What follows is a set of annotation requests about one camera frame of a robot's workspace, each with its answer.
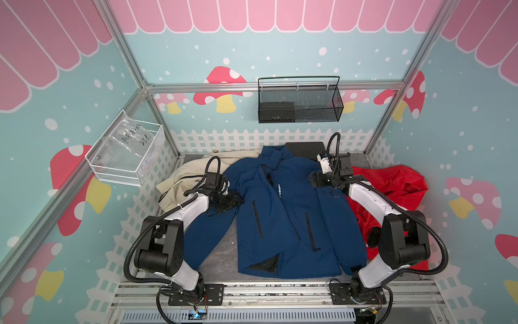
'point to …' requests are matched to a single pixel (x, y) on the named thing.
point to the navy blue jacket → (282, 223)
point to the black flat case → (311, 150)
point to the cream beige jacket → (171, 190)
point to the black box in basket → (274, 112)
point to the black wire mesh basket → (299, 99)
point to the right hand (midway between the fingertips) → (316, 174)
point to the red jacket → (402, 185)
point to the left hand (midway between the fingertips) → (238, 206)
